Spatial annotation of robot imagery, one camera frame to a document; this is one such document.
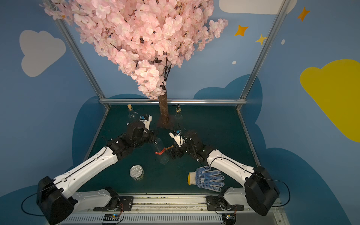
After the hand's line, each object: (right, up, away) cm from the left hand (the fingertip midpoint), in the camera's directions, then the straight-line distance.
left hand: (157, 129), depth 78 cm
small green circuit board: (-24, -47, -5) cm, 53 cm away
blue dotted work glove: (+26, -30, +6) cm, 40 cm away
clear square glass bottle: (+12, +7, +10) cm, 17 cm away
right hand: (+8, -10, +2) cm, 13 cm away
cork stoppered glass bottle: (-18, +7, +11) cm, 22 cm away
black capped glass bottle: (+2, -14, +3) cm, 14 cm away
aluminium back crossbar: (+7, +20, +36) cm, 42 cm away
